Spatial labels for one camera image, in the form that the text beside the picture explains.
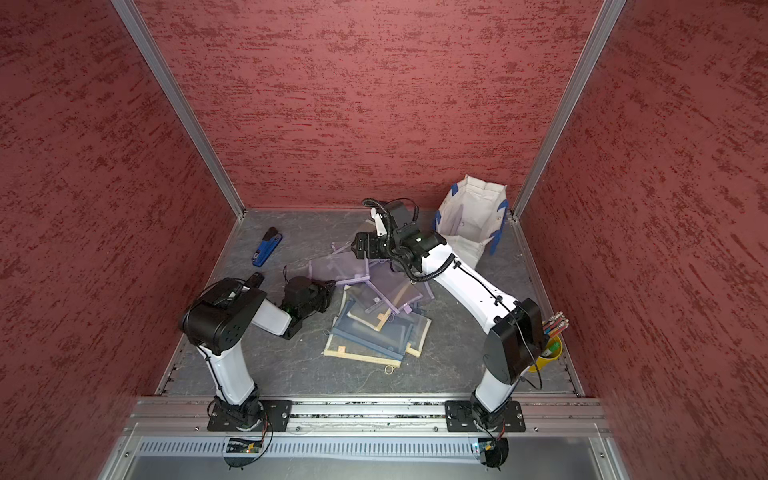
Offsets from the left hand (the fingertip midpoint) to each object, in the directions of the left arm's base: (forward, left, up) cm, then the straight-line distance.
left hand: (339, 284), depth 98 cm
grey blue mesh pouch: (-6, -8, +2) cm, 10 cm away
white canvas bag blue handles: (+27, -48, +6) cm, 55 cm away
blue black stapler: (+18, +29, 0) cm, 33 cm away
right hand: (-2, -11, +21) cm, 24 cm away
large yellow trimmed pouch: (-21, -3, +1) cm, 22 cm away
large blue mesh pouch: (-18, -19, +1) cm, 26 cm away
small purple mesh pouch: (-1, -19, +1) cm, 19 cm away
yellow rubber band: (-27, -18, -1) cm, 32 cm away
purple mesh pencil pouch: (+6, -1, +1) cm, 6 cm away
